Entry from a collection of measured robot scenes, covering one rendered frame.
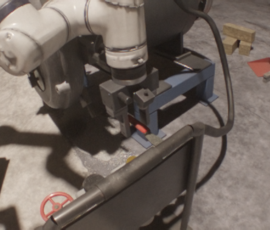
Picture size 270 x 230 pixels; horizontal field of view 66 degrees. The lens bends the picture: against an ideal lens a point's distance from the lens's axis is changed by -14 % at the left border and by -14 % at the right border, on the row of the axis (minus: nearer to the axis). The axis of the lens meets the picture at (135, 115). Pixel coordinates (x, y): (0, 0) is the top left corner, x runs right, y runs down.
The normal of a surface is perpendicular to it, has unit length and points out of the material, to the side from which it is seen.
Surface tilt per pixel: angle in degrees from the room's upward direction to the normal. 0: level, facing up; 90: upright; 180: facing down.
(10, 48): 88
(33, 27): 52
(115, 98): 90
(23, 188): 0
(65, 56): 93
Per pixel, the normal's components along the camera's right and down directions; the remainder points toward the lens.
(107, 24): -0.34, 0.65
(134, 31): 0.49, 0.51
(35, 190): -0.10, -0.77
